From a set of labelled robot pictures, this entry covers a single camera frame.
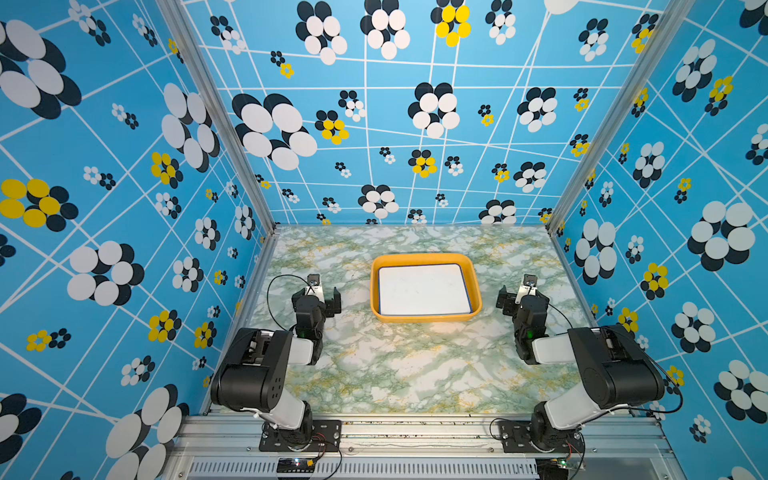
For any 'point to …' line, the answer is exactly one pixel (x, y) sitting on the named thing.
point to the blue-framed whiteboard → (422, 289)
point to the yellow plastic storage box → (470, 270)
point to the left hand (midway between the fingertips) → (323, 286)
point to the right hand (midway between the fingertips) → (526, 288)
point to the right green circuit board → (555, 468)
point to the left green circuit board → (295, 465)
